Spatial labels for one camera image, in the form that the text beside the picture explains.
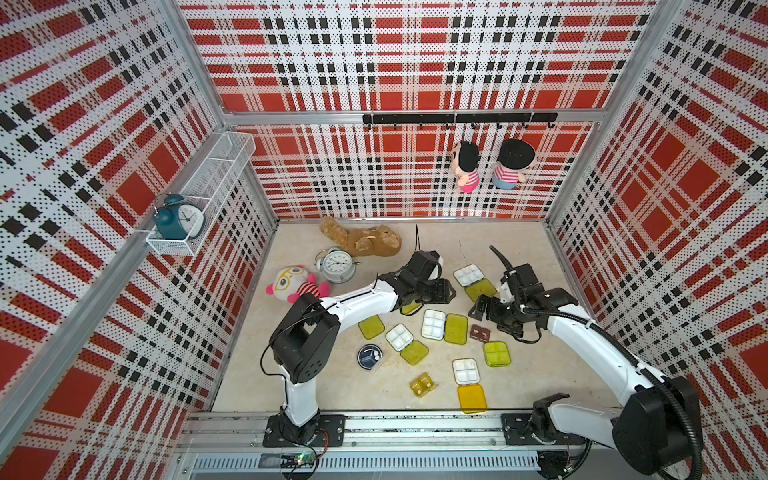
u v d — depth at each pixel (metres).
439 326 0.91
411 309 0.76
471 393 0.80
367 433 0.75
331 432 0.74
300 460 0.69
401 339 0.89
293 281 0.94
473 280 1.02
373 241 1.02
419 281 0.72
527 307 0.59
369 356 0.85
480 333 0.89
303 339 0.48
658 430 0.39
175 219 0.61
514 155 0.94
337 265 1.02
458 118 0.88
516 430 0.72
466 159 0.94
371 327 0.91
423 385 0.80
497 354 0.86
